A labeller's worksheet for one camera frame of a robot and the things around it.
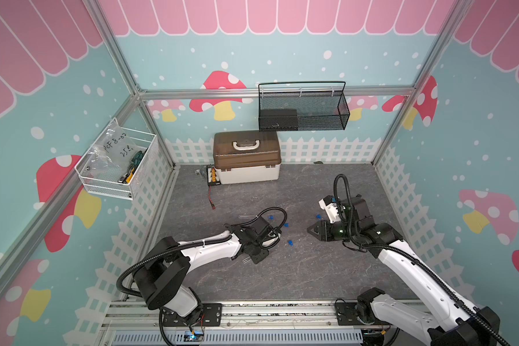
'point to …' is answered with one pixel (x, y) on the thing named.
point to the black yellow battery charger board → (213, 176)
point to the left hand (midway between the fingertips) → (259, 252)
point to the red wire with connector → (210, 198)
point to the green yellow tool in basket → (135, 160)
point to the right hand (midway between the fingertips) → (311, 229)
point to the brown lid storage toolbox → (246, 156)
